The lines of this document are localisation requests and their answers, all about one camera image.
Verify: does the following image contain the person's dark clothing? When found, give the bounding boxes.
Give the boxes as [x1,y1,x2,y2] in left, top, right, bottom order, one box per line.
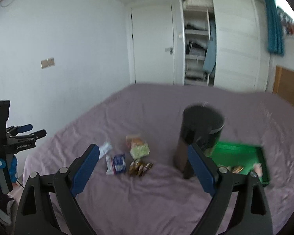
[0,183,16,226]

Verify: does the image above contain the brown snack packet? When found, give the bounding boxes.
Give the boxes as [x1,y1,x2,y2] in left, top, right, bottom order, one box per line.
[129,161,144,177]
[140,162,154,174]

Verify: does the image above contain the clear bag with orange snacks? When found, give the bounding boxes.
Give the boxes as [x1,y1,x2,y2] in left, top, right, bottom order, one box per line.
[126,134,144,148]

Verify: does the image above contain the pink striped snack packet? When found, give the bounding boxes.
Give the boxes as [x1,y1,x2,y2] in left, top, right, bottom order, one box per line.
[253,163,264,177]

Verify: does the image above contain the purple bedsheet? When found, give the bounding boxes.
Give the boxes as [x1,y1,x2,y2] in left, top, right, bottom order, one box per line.
[15,83,294,235]

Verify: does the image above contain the wooden board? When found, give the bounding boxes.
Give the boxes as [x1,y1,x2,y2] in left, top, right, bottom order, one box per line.
[272,65,294,110]

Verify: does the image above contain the hanging blue garment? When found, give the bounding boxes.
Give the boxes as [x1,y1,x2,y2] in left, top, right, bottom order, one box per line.
[202,20,216,74]

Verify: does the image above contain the blue white snack packet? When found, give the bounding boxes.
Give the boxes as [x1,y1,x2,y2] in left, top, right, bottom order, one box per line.
[106,153,127,176]

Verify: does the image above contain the rose gold black pedal bin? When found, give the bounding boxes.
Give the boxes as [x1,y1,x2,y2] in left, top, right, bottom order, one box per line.
[174,105,226,180]

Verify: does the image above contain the long white snack packet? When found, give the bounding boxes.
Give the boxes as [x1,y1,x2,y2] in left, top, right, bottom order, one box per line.
[98,142,113,158]

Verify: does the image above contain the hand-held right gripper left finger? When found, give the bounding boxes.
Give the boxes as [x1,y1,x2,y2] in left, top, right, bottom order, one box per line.
[14,144,100,235]

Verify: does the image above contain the white door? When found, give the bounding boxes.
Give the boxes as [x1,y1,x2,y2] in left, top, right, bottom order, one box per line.
[131,1,175,85]

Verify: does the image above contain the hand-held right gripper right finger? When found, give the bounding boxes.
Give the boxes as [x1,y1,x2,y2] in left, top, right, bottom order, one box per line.
[188,144,274,235]

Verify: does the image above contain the white folded bedding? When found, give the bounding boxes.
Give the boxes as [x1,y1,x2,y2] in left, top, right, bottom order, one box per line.
[182,0,213,9]

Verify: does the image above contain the wall light switch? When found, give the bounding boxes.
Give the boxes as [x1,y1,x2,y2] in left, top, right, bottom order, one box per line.
[41,57,55,69]

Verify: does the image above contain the white wardrobe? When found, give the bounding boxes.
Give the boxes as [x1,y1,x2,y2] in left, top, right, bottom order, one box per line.
[178,0,271,92]

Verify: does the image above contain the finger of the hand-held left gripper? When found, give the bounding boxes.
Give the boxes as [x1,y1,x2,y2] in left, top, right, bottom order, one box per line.
[8,129,47,141]
[6,124,33,134]

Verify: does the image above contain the green label snack packet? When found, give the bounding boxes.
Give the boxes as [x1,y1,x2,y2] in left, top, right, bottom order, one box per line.
[130,144,150,159]

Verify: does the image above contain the dark folded clothes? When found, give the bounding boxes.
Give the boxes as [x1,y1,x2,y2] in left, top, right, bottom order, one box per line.
[186,40,209,55]

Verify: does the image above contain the blue curtain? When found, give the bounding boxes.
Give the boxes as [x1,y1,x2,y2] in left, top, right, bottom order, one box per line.
[264,0,285,55]

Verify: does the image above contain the green tray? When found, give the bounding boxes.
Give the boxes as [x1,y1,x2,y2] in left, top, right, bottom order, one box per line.
[209,141,271,188]

